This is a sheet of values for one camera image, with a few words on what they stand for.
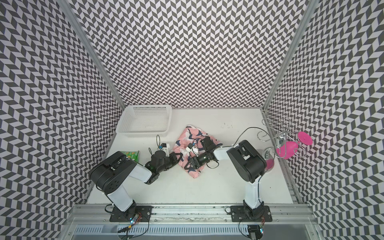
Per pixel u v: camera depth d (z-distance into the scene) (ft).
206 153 2.56
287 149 2.15
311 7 2.19
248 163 1.65
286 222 2.41
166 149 2.83
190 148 2.78
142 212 2.38
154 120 3.65
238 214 2.43
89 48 2.81
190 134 3.28
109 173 1.58
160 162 2.37
